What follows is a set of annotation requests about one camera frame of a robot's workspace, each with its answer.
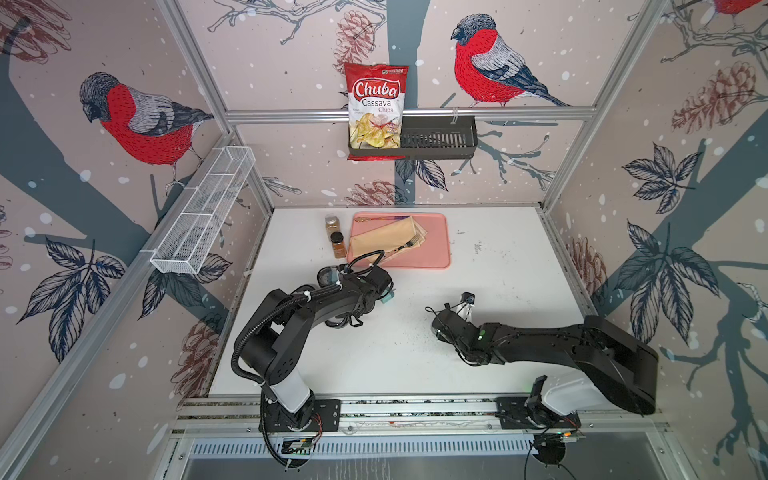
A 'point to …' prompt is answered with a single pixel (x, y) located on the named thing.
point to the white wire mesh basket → (199, 213)
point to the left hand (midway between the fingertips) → (353, 299)
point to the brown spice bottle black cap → (338, 245)
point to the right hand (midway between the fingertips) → (442, 324)
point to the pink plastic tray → (434, 250)
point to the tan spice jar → (332, 224)
